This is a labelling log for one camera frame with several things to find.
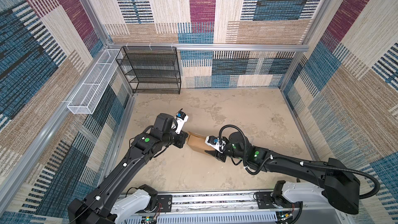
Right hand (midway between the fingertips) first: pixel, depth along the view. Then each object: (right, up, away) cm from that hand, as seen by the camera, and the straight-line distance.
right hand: (209, 147), depth 77 cm
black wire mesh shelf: (-39, +45, +34) cm, 69 cm away
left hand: (-11, +7, -3) cm, 13 cm away
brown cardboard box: (-6, +3, -3) cm, 7 cm away
